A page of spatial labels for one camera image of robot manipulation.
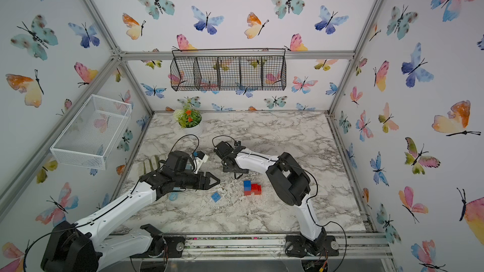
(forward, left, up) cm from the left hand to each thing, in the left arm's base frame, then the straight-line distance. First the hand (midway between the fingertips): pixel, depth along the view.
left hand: (216, 180), depth 78 cm
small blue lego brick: (-2, +2, -12) cm, 13 cm away
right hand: (+13, -6, -10) cm, 17 cm away
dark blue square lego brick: (-1, -12, -3) cm, 13 cm away
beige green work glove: (+14, +36, -11) cm, 40 cm away
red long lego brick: (0, -16, -8) cm, 18 cm away
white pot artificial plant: (+33, +17, +1) cm, 37 cm away
